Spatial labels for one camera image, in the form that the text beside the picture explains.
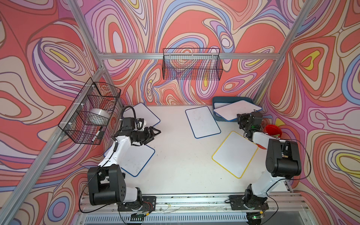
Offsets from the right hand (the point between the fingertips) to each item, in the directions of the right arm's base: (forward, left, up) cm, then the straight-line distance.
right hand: (236, 115), depth 95 cm
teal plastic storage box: (+24, +5, -9) cm, 26 cm away
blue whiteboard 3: (+20, +72, -14) cm, 76 cm away
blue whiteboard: (+22, +7, -11) cm, 26 cm away
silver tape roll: (-13, +81, +20) cm, 84 cm away
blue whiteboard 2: (+13, -2, -11) cm, 17 cm away
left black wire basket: (-15, +89, +17) cm, 91 cm away
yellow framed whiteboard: (-22, +3, -15) cm, 26 cm away
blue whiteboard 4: (+5, +22, -13) cm, 26 cm away
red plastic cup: (-14, -19, 0) cm, 23 cm away
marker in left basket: (-22, +83, +12) cm, 87 cm away
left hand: (-15, +53, +2) cm, 55 cm away
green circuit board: (-55, +63, -16) cm, 85 cm away
